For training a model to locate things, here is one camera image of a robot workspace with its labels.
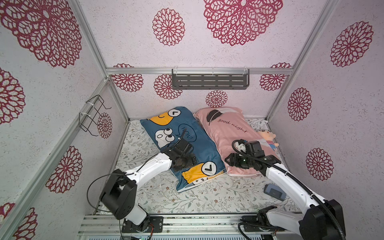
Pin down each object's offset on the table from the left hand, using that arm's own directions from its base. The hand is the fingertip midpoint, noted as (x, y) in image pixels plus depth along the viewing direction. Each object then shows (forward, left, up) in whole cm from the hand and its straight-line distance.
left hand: (190, 164), depth 86 cm
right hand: (+1, -21, +5) cm, 22 cm away
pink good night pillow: (+25, -23, +5) cm, 35 cm away
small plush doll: (+22, -52, -2) cm, 56 cm away
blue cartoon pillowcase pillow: (+32, +5, -1) cm, 32 cm away
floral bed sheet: (-14, -22, -9) cm, 28 cm away
